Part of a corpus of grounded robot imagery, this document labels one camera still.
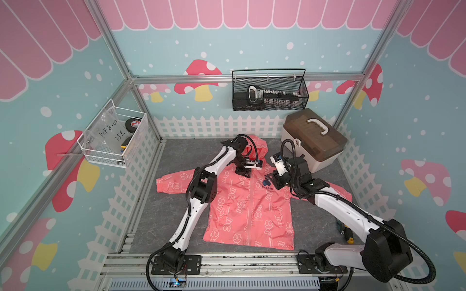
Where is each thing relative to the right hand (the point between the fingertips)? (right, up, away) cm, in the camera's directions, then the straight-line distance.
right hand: (270, 173), depth 84 cm
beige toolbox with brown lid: (+26, +18, +13) cm, 34 cm away
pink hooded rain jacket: (-9, -18, +6) cm, 21 cm away
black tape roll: (-62, +22, -4) cm, 66 cm away
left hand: (-10, -1, +19) cm, 21 cm away
